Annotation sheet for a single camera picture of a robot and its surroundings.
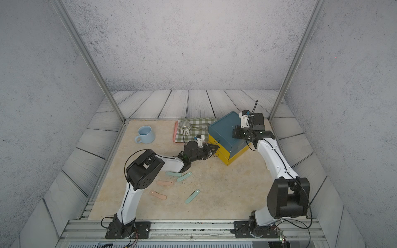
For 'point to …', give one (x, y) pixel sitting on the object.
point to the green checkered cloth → (199, 126)
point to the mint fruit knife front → (194, 195)
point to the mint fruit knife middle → (185, 176)
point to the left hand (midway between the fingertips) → (221, 148)
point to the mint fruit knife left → (173, 173)
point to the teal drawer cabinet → (221, 130)
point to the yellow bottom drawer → (222, 153)
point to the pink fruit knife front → (158, 195)
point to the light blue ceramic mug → (146, 135)
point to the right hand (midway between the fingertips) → (233, 132)
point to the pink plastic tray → (175, 130)
